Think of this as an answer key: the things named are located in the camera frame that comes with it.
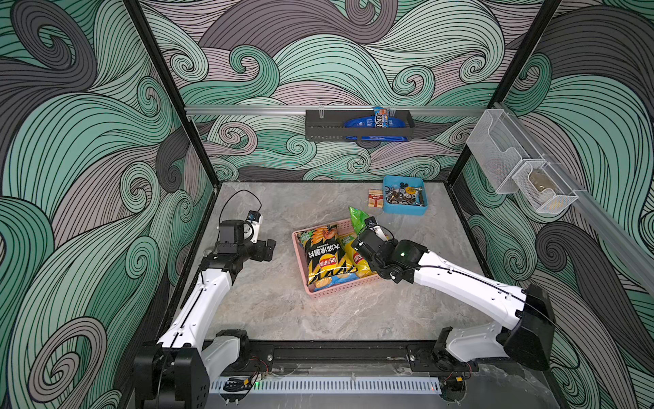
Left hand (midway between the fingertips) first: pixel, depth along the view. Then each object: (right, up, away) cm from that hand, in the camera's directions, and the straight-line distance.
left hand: (260, 237), depth 83 cm
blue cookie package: (+39, +41, +9) cm, 57 cm away
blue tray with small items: (+59, +15, +31) cm, 68 cm away
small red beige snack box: (+45, +14, +30) cm, 56 cm away
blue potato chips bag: (+26, -15, 0) cm, 30 cm away
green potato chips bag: (+33, +6, -2) cm, 34 cm away
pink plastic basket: (+30, +3, +15) cm, 33 cm away
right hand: (+41, -2, -5) cm, 41 cm away
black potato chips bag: (+22, -5, -1) cm, 22 cm away
